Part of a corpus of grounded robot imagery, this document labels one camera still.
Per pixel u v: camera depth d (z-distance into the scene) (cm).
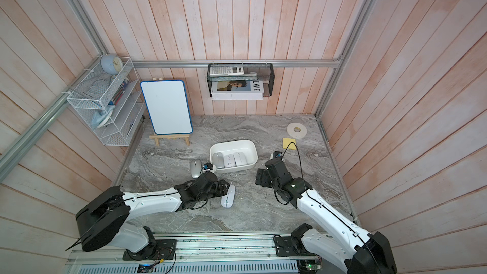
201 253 73
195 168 95
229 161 95
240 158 98
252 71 90
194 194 65
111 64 80
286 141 109
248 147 102
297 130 113
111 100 77
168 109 95
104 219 42
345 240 42
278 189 59
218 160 98
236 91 93
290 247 73
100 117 81
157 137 104
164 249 73
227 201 84
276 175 60
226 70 90
